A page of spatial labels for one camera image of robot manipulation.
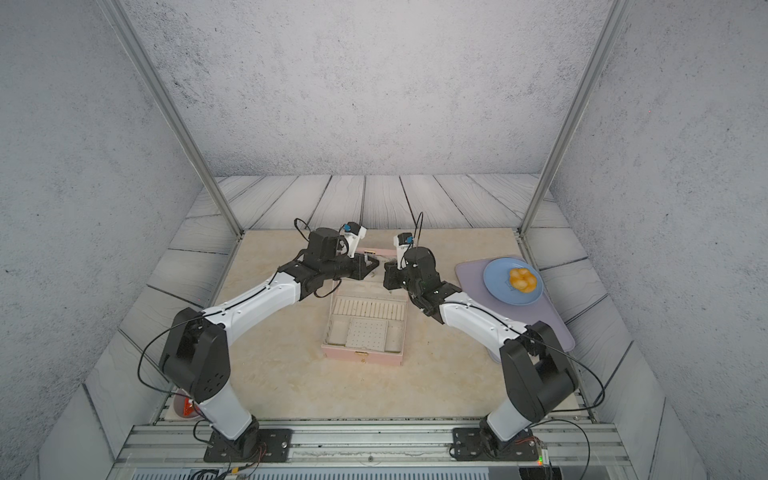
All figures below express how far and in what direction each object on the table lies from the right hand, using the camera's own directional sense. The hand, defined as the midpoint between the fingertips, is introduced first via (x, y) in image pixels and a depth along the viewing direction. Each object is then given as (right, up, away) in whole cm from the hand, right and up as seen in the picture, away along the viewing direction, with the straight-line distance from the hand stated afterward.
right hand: (386, 264), depth 85 cm
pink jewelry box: (-6, -17, +2) cm, 18 cm away
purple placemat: (+30, -5, +24) cm, 38 cm away
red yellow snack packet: (-49, -35, -9) cm, 61 cm away
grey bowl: (-52, -34, -9) cm, 63 cm away
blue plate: (+38, -6, +20) cm, 44 cm away
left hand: (-1, 0, -2) cm, 2 cm away
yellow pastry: (+45, -6, +17) cm, 49 cm away
